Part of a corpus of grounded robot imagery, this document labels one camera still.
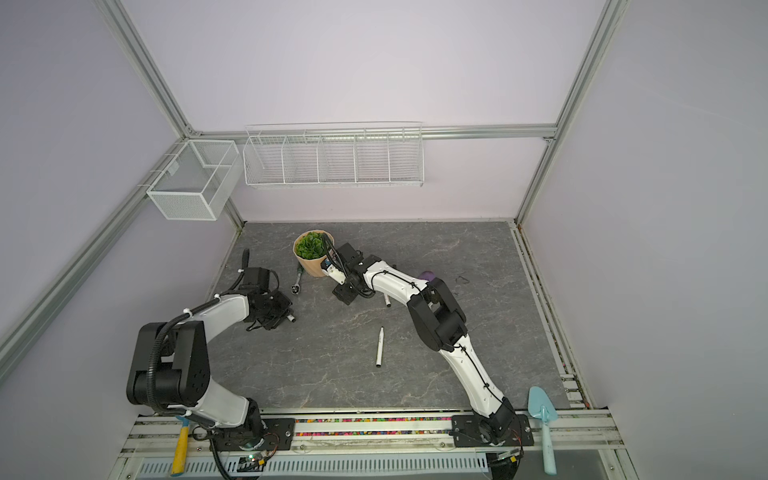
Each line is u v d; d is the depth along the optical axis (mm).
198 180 1011
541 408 755
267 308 789
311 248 988
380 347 876
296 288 992
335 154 971
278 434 737
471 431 738
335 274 881
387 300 967
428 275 1050
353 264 782
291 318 901
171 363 455
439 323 580
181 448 712
